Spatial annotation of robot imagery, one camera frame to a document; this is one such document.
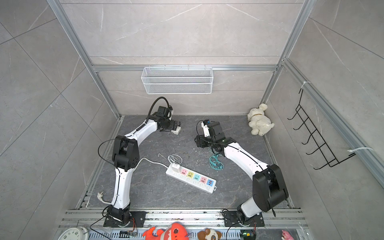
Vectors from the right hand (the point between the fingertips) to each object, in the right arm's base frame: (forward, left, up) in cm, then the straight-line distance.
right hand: (199, 137), depth 87 cm
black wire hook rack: (-24, -52, +16) cm, 60 cm away
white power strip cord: (-9, +31, -11) cm, 34 cm away
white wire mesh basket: (+38, +14, +14) cm, 43 cm away
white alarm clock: (-45, +56, -10) cm, 72 cm away
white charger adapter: (+15, +16, -12) cm, 24 cm away
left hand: (+19, +19, -5) cm, 27 cm away
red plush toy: (-45, +12, -7) cm, 47 cm away
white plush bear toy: (+15, -42, -5) cm, 45 cm away
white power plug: (-28, +56, -13) cm, 64 cm away
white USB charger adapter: (-15, +14, -8) cm, 22 cm away
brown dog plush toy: (-46, -3, -12) cm, 48 cm away
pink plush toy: (-48, -38, -13) cm, 62 cm away
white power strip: (-20, +4, -13) cm, 24 cm away
